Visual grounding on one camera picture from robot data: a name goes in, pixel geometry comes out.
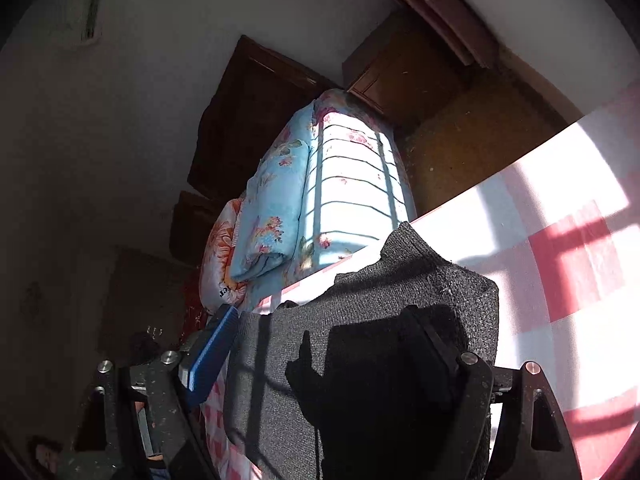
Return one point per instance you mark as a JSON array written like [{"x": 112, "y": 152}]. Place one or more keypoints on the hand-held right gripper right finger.
[{"x": 435, "y": 355}]

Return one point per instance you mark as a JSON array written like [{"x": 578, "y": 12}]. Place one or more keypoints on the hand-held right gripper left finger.
[{"x": 210, "y": 355}]

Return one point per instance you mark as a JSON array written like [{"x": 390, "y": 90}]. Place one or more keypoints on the dark grey knit sweater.
[{"x": 375, "y": 285}]

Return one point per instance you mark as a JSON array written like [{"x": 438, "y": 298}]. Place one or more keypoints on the red patterned bed sheet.
[{"x": 192, "y": 305}]

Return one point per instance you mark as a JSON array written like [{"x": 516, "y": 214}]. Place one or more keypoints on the orange floral folded quilt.
[{"x": 220, "y": 250}]

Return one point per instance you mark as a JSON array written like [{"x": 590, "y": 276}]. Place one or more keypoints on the small wooden headboard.
[{"x": 192, "y": 230}]

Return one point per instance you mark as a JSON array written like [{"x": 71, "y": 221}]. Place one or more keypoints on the pink checked bed sheet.
[{"x": 550, "y": 235}]

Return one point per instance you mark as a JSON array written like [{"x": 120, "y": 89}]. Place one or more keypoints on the large wooden headboard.
[{"x": 240, "y": 120}]

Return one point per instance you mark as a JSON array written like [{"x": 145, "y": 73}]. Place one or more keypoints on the wooden nightstand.
[{"x": 400, "y": 75}]

